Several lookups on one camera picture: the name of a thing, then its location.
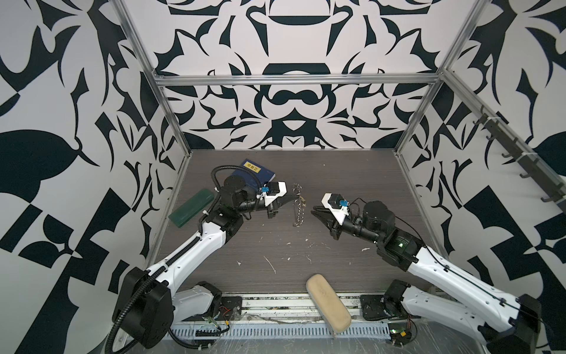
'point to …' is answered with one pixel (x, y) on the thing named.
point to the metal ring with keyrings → (300, 205)
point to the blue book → (262, 174)
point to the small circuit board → (400, 332)
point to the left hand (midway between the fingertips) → (299, 188)
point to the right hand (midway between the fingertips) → (316, 208)
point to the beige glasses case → (329, 303)
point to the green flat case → (189, 209)
